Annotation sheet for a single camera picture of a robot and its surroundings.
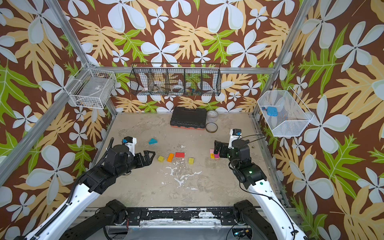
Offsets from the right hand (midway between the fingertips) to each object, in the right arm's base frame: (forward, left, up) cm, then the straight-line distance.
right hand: (221, 141), depth 75 cm
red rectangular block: (+6, +23, -24) cm, 34 cm away
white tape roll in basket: (+41, +24, +3) cm, 48 cm away
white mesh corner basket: (+11, -38, +7) cm, 40 cm away
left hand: (-6, +37, -1) cm, 37 cm away
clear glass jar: (+40, -2, -23) cm, 46 cm away
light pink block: (+6, +2, -21) cm, 22 cm away
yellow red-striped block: (+3, +2, -21) cm, 21 cm away
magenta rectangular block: (+3, -1, -21) cm, 21 cm away
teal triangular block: (+16, +43, -23) cm, 51 cm away
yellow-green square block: (+1, +34, -19) cm, 40 cm away
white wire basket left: (+31, +74, +11) cm, 81 cm away
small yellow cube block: (0, +16, -21) cm, 26 cm away
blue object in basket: (+20, -32, +2) cm, 38 cm away
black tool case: (+36, +18, -21) cm, 45 cm away
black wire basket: (+45, +25, +8) cm, 52 cm away
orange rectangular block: (+4, +29, -24) cm, 38 cm away
